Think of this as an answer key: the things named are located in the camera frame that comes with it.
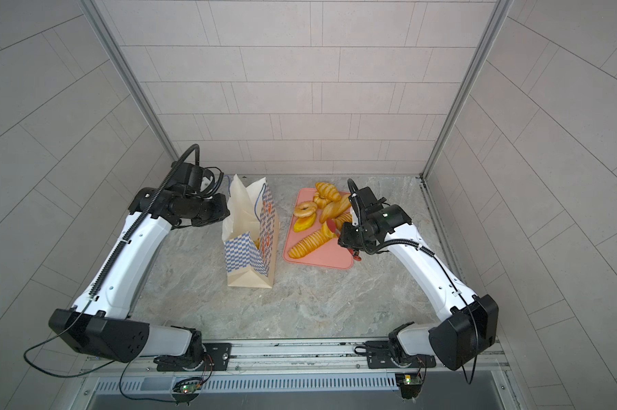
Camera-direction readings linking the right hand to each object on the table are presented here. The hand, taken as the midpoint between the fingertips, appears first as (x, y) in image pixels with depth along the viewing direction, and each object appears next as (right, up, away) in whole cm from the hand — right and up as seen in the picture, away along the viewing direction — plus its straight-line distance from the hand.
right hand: (342, 241), depth 76 cm
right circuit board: (+18, -37, -8) cm, 42 cm away
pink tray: (-3, -9, +20) cm, 22 cm away
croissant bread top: (-4, +16, +25) cm, 30 cm away
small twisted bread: (-7, +12, +27) cm, 30 cm away
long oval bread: (-1, +9, +23) cm, 25 cm away
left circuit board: (-40, -35, -12) cm, 55 cm away
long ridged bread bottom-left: (-11, -4, +15) cm, 19 cm away
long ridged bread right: (+2, +5, +22) cm, 23 cm away
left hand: (-31, +10, -2) cm, 33 cm away
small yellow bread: (-13, +3, +20) cm, 24 cm away
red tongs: (-3, +4, +9) cm, 10 cm away
